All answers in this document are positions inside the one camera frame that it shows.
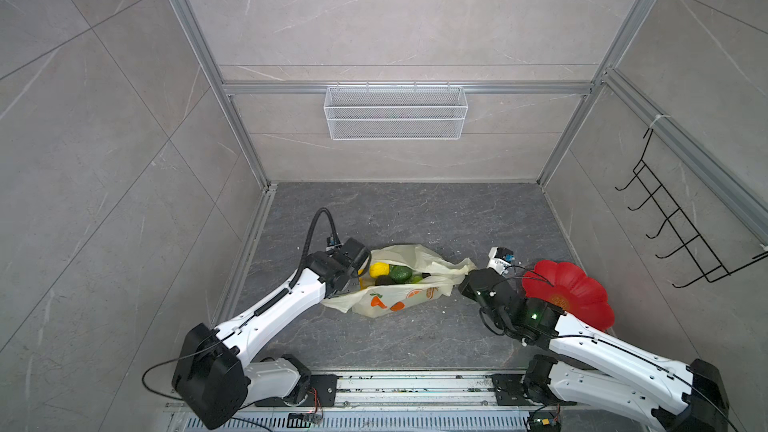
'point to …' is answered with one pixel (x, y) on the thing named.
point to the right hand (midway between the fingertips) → (461, 270)
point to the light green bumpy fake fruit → (400, 274)
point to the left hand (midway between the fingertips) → (345, 275)
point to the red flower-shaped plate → (567, 286)
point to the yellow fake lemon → (378, 269)
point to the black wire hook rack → (686, 233)
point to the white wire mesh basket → (395, 113)
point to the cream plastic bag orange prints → (375, 300)
